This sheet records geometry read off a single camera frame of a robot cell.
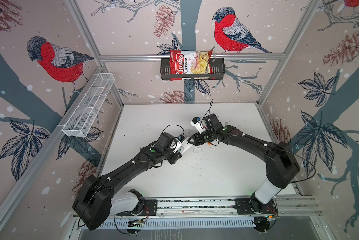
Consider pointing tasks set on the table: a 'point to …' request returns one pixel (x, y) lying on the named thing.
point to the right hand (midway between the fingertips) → (189, 141)
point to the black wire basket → (218, 69)
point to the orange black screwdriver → (209, 143)
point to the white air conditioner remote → (184, 146)
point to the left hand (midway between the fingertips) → (177, 152)
